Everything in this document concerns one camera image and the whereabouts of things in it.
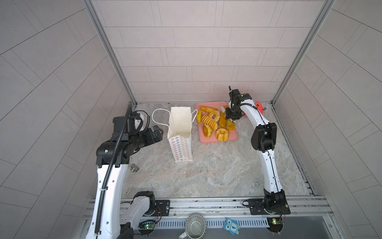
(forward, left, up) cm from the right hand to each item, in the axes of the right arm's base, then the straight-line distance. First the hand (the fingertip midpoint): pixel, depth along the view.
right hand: (228, 116), depth 102 cm
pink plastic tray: (+9, +14, 0) cm, 17 cm away
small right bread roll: (-8, 0, 0) cm, 8 cm away
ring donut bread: (+1, +7, +1) cm, 7 cm away
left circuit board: (-57, +47, -3) cm, 74 cm away
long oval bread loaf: (-4, +4, 0) cm, 6 cm away
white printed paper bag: (-10, +33, -2) cm, 35 cm away
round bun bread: (-11, +15, 0) cm, 19 cm away
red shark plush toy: (+5, -24, +1) cm, 24 cm away
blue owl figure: (-60, +9, -5) cm, 61 cm away
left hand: (-26, +39, +24) cm, 53 cm away
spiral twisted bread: (-3, +15, +1) cm, 15 cm away
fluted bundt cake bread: (-14, +6, -1) cm, 15 cm away
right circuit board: (-60, -12, -8) cm, 62 cm away
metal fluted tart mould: (-59, +25, -5) cm, 64 cm away
